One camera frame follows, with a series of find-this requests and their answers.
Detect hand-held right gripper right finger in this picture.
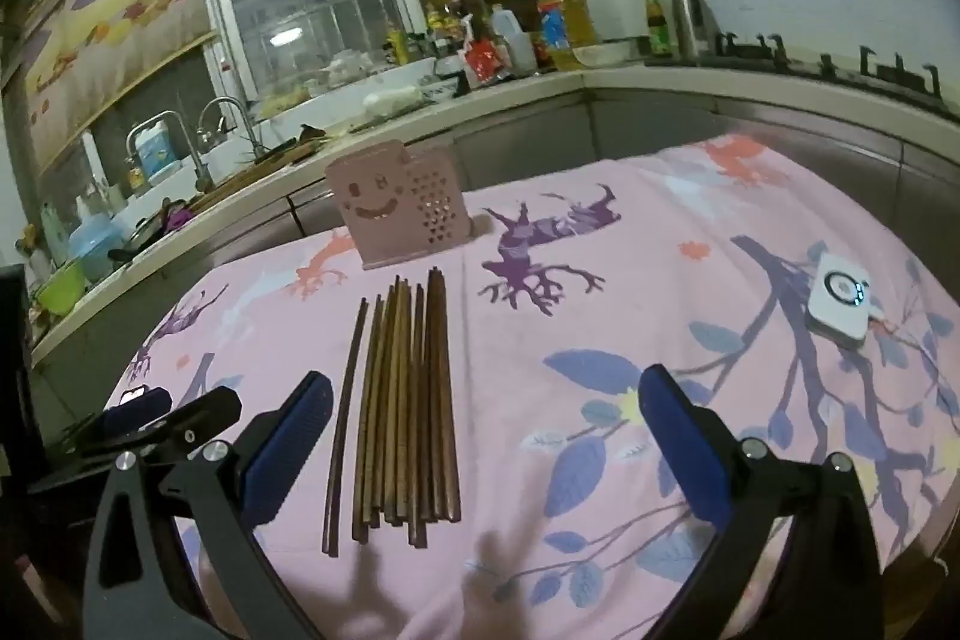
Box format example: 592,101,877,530
637,364,886,640

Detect dark green-label bottle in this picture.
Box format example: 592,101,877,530
643,0,672,60

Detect bundle of wooden chopsticks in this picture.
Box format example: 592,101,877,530
322,265,462,557

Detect gas stove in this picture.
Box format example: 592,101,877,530
712,29,950,101

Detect fruit wall poster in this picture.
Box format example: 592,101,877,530
15,0,218,161

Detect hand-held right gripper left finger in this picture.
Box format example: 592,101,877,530
81,371,335,640

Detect white square timer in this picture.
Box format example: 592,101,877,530
804,250,875,352

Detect white plastic jug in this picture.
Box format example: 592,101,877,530
491,6,537,75

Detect light blue plastic container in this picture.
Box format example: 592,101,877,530
67,212,125,281

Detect white plastic bag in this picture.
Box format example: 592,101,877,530
364,89,425,112

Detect row of condiment bottles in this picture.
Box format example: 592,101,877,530
386,0,481,67

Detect red packet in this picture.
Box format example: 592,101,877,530
465,40,503,86

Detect green plastic bowl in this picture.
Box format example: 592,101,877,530
34,261,87,319

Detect pink smiley chopstick holder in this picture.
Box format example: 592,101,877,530
324,137,496,272

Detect metal pot with lid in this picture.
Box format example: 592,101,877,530
109,220,177,259

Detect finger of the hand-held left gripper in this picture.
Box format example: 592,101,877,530
131,385,242,468
64,394,175,461

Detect pink printed tablecloth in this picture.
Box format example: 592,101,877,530
105,134,960,640

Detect white bowl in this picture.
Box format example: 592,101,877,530
574,40,635,70

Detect blue detergent bottle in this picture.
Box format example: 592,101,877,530
135,115,185,180

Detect grey kitchen counter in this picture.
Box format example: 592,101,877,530
30,59,960,378

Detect steel thermos jug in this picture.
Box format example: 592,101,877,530
670,0,713,65

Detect metal faucet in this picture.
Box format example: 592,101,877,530
124,111,211,195
196,96,267,161

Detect large cooking oil bottle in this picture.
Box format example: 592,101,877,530
536,0,597,71

